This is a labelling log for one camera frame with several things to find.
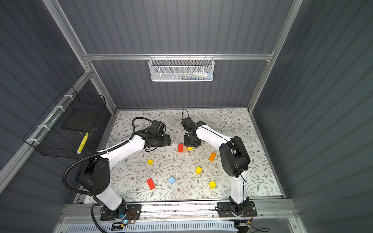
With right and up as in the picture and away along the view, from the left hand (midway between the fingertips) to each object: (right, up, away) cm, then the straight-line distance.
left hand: (167, 141), depth 90 cm
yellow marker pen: (-37, +1, -22) cm, 43 cm away
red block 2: (-8, -24, -8) cm, 26 cm away
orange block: (+29, -11, +4) cm, 31 cm away
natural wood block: (+11, -6, +6) cm, 14 cm away
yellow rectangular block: (+15, -5, +1) cm, 16 cm away
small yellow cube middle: (+20, -17, -4) cm, 26 cm away
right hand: (+14, -4, +2) cm, 15 cm away
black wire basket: (-50, +7, -18) cm, 53 cm away
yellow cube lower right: (+27, -23, -9) cm, 37 cm away
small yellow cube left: (-10, -13, 0) cm, 17 cm away
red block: (+8, -5, +6) cm, 12 cm away
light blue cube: (+4, -22, -7) cm, 24 cm away
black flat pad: (-44, +13, -15) cm, 48 cm away
